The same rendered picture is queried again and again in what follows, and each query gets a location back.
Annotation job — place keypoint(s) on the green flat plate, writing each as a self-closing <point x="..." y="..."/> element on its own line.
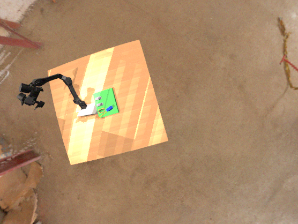
<point x="104" y="99"/>

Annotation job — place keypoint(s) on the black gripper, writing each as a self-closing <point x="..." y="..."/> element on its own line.
<point x="22" y="97"/>

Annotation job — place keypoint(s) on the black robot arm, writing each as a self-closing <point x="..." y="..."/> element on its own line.
<point x="31" y="88"/>

